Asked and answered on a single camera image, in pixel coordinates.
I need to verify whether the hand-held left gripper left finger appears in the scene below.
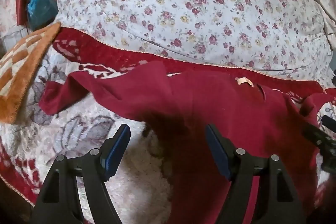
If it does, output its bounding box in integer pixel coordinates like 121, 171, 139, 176
31, 124, 131, 224

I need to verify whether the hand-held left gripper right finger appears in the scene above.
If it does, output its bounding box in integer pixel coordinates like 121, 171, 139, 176
205, 124, 307, 224

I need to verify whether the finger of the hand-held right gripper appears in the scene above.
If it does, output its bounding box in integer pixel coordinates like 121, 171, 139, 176
301, 115, 336, 147

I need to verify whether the dark red knit garment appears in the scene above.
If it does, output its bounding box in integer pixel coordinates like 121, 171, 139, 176
39, 60, 336, 224

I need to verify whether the red and white floral blanket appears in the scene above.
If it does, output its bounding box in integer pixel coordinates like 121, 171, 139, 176
0, 0, 336, 210

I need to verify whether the orange checkered mat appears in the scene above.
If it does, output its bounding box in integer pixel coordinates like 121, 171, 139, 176
0, 22, 62, 125

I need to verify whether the white floral duvet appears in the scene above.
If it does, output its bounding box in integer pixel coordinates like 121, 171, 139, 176
54, 0, 334, 83

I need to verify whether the blue plastic bag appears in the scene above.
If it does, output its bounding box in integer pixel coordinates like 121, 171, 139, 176
27, 0, 58, 31

